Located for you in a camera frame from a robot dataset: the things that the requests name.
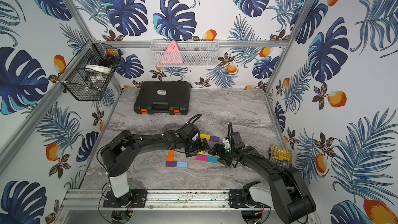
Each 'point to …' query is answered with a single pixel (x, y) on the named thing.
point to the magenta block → (201, 157)
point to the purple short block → (214, 138)
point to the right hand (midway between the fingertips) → (213, 155)
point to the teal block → (212, 159)
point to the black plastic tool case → (163, 97)
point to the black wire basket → (86, 76)
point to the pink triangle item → (172, 54)
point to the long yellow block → (200, 153)
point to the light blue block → (182, 165)
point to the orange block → (171, 155)
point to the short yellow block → (206, 136)
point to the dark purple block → (171, 163)
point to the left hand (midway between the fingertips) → (206, 150)
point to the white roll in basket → (101, 68)
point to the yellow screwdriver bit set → (280, 156)
